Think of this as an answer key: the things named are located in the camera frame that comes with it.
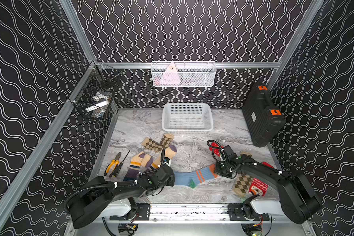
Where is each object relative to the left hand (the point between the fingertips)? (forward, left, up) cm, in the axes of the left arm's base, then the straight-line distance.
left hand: (175, 175), depth 85 cm
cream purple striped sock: (+15, +5, -1) cm, 16 cm away
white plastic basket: (+45, -6, -1) cm, 46 cm away
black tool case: (+28, -50, +20) cm, 61 cm away
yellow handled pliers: (+6, +38, -1) cm, 38 cm away
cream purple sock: (+6, +23, -1) cm, 24 cm away
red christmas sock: (-3, -46, 0) cm, 46 cm away
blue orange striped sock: (-1, -10, -1) cm, 10 cm away
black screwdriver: (+3, +35, -1) cm, 35 cm away
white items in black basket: (+19, +40, +32) cm, 55 cm away
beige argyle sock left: (+22, +9, -1) cm, 24 cm away
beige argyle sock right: (-3, -38, -2) cm, 38 cm away
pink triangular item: (+49, +6, +33) cm, 59 cm away
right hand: (+5, -24, -1) cm, 24 cm away
